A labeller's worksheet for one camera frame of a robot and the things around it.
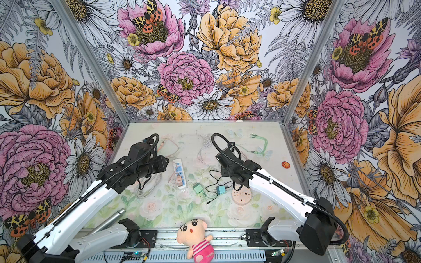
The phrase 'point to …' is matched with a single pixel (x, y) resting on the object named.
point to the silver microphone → (111, 220)
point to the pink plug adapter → (179, 181)
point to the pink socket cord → (203, 163)
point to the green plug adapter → (198, 188)
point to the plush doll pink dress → (191, 232)
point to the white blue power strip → (177, 163)
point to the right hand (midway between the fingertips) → (230, 170)
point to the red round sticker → (285, 164)
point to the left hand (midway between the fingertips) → (166, 166)
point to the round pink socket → (242, 196)
